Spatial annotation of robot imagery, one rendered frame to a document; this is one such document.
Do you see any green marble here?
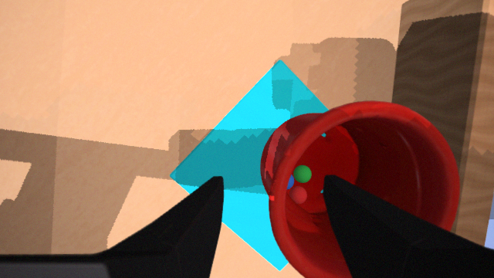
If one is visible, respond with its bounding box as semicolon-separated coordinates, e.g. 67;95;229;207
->
293;165;312;183

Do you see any wooden plank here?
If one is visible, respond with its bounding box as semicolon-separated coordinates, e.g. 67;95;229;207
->
392;0;494;246

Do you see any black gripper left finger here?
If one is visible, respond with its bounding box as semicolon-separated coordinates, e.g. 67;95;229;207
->
0;176;225;278

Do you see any red ball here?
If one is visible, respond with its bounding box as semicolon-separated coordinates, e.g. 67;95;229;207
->
289;186;307;204

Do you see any red plastic cup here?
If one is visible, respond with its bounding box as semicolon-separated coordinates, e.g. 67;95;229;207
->
260;100;459;278

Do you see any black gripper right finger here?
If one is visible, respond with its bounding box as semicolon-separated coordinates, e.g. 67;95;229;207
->
323;175;494;278

